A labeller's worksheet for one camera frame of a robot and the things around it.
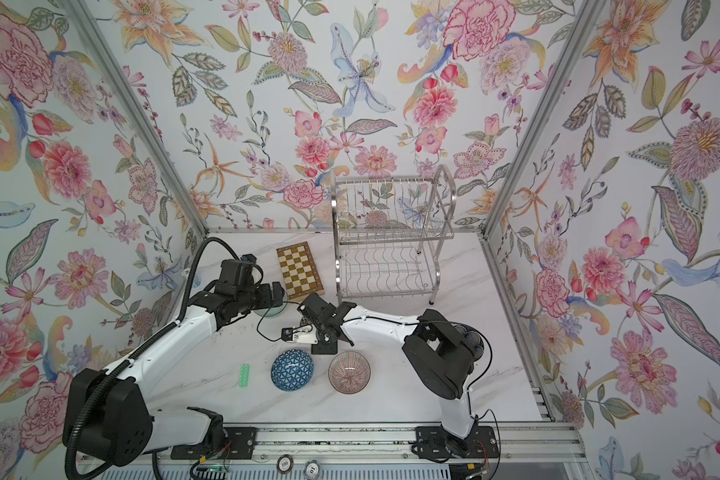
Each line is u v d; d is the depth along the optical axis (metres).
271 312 0.93
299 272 1.05
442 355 0.48
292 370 0.86
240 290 0.67
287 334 0.75
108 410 0.41
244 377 0.84
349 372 0.84
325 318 0.68
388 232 1.25
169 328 0.51
